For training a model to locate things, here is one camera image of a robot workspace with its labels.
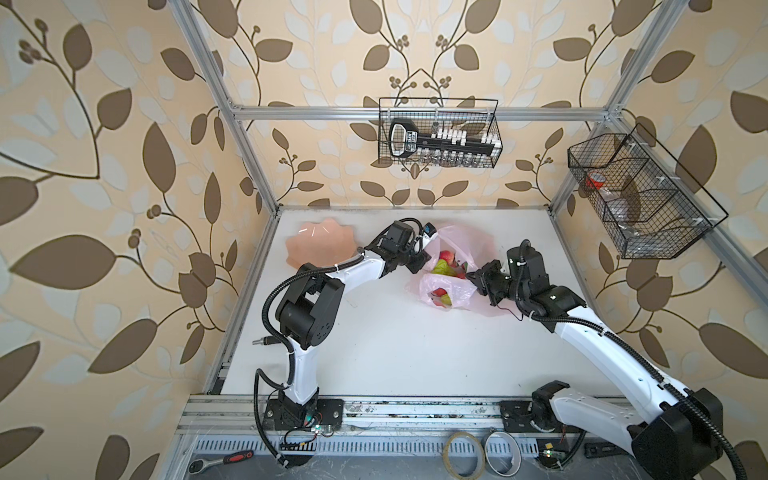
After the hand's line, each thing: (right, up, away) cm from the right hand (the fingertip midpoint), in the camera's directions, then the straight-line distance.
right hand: (464, 275), depth 77 cm
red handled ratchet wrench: (-64, -43, -10) cm, 77 cm away
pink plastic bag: (+2, +8, +5) cm, 10 cm away
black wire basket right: (+46, +18, -3) cm, 49 cm away
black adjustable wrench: (+30, -40, -8) cm, 51 cm away
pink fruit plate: (-46, +8, +32) cm, 56 cm away
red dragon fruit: (-1, +1, +22) cm, 22 cm away
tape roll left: (+1, -40, -11) cm, 41 cm away
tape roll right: (+7, -42, -7) cm, 43 cm away
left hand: (-7, +6, +16) cm, 18 cm away
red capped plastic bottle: (+38, +26, +5) cm, 46 cm away
